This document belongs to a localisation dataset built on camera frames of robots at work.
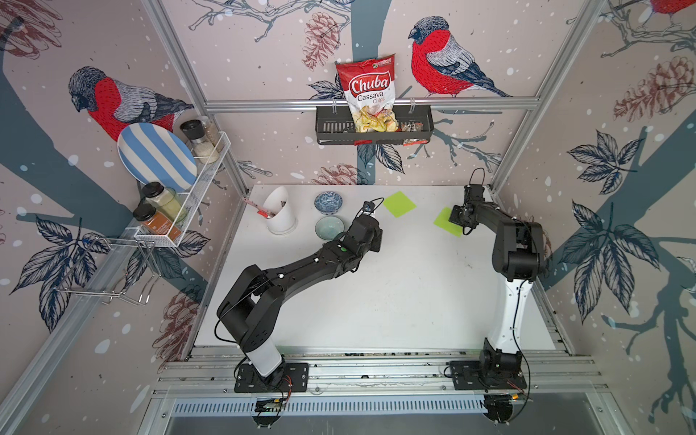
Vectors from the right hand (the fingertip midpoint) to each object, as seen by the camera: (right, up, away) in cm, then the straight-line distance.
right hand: (453, 215), depth 110 cm
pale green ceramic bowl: (-52, -5, -7) cm, 52 cm away
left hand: (-33, -2, -24) cm, 41 cm away
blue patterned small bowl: (-53, +5, +4) cm, 53 cm away
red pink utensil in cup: (-77, +2, -11) cm, 78 cm away
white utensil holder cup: (-72, +5, -8) cm, 72 cm away
